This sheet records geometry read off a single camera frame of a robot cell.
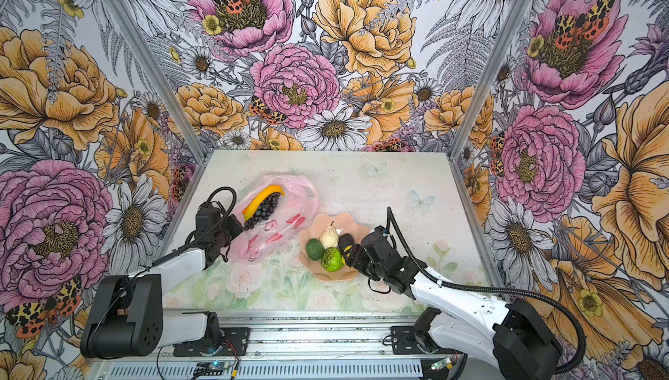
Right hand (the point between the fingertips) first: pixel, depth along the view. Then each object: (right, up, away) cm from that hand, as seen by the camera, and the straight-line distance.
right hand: (350, 266), depth 82 cm
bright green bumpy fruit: (-6, +2, +1) cm, 6 cm away
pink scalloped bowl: (-11, -2, +4) cm, 12 cm away
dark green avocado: (-2, +6, +8) cm, 10 cm away
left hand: (-38, +10, +11) cm, 41 cm away
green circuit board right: (+25, -23, -10) cm, 36 cm away
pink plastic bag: (-20, +13, +20) cm, 32 cm away
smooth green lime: (-11, +4, +4) cm, 13 cm away
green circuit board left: (-38, -24, -11) cm, 46 cm away
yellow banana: (-33, +20, +15) cm, 41 cm away
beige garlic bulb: (-7, +7, +8) cm, 12 cm away
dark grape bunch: (-31, +16, +18) cm, 39 cm away
